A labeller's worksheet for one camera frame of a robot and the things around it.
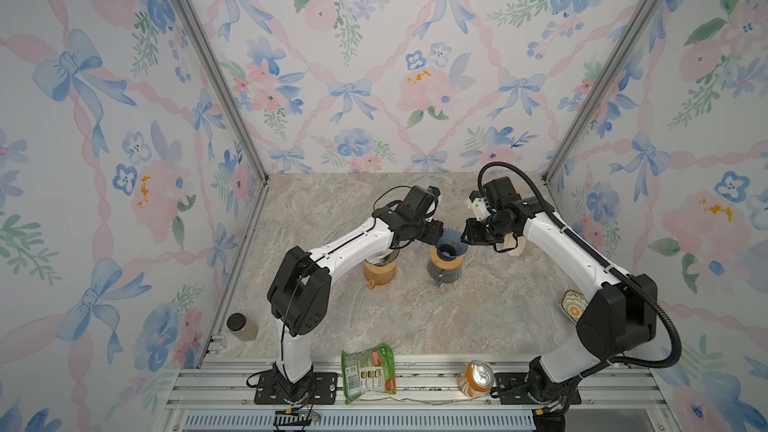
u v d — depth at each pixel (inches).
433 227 30.1
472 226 29.6
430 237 30.7
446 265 33.5
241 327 29.5
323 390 29.2
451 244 34.6
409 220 25.8
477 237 29.0
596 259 18.9
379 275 34.4
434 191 30.8
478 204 31.1
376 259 30.8
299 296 18.7
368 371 29.1
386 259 33.1
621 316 17.2
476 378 26.2
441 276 33.8
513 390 28.3
